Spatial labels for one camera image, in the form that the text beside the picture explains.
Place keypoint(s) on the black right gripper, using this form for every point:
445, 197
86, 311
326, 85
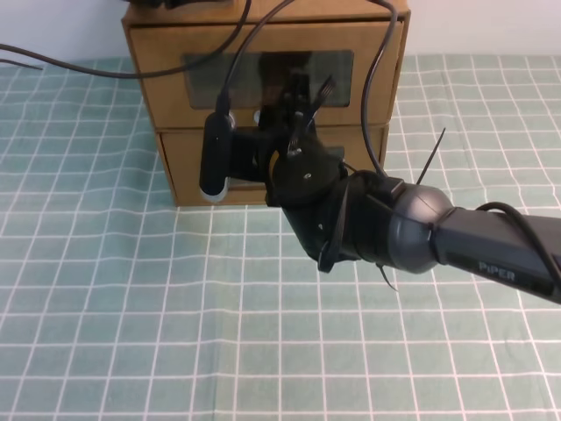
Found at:
299, 172

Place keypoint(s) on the brown cardboard drawer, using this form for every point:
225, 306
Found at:
180, 152
344, 50

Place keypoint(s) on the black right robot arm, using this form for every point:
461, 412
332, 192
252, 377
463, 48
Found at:
392, 223

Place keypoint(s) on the brown cardboard shoebox cabinet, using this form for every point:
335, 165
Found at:
380, 87

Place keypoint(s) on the cyan checkered tablecloth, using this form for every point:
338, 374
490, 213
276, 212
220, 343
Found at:
116, 305

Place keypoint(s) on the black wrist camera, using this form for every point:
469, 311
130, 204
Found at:
214, 178

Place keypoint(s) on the black cable tie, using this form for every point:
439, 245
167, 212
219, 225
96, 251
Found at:
431, 157

